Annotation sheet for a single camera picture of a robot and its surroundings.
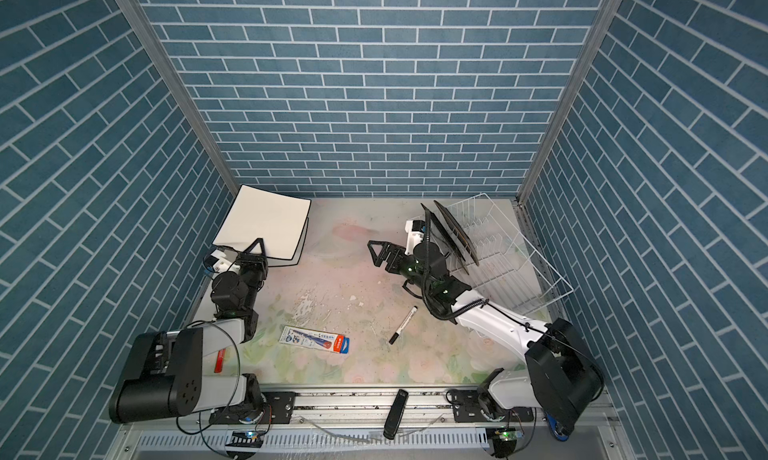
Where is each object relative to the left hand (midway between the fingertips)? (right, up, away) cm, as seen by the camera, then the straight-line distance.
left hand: (265, 237), depth 82 cm
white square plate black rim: (+2, -7, 0) cm, 7 cm away
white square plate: (+1, +5, +7) cm, 8 cm away
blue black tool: (+75, -46, -12) cm, 89 cm away
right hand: (+31, -2, -4) cm, 31 cm away
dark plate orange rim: (+55, +1, +4) cm, 55 cm away
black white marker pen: (+38, -26, +4) cm, 47 cm away
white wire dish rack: (+76, -14, +17) cm, 79 cm away
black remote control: (+37, -43, -10) cm, 57 cm away
